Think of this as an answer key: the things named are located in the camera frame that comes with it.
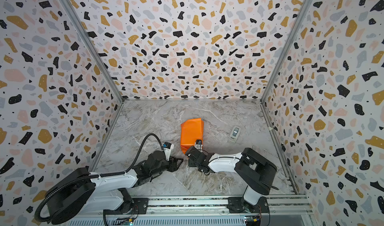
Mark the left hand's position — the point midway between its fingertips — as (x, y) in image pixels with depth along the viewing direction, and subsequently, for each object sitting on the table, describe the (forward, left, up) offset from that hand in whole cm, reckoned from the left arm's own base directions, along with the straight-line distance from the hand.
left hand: (182, 159), depth 84 cm
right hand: (+2, -5, -6) cm, 8 cm away
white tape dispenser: (+18, -33, -2) cm, 37 cm away
